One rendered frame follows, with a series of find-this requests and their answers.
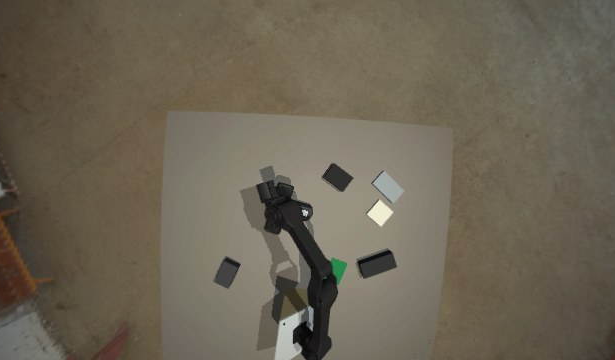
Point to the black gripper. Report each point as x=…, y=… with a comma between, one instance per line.
x=282, y=189

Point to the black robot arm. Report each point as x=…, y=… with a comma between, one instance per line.
x=285, y=213

